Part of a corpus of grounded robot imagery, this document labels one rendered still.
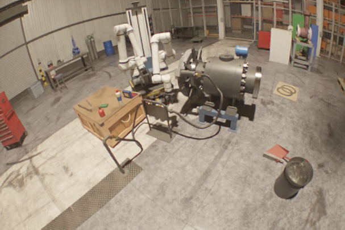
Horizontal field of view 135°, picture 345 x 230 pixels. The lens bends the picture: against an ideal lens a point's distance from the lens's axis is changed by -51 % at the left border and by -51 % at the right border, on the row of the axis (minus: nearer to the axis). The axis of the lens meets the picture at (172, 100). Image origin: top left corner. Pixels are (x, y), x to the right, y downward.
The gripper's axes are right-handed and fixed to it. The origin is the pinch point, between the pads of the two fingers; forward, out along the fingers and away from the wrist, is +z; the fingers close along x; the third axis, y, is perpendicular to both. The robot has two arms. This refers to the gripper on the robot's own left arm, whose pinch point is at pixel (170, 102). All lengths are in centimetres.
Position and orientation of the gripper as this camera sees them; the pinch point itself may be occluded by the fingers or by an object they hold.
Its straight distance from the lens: 184.3
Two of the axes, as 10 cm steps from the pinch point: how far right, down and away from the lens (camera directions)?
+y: -5.1, 5.1, -6.9
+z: 1.2, 8.4, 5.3
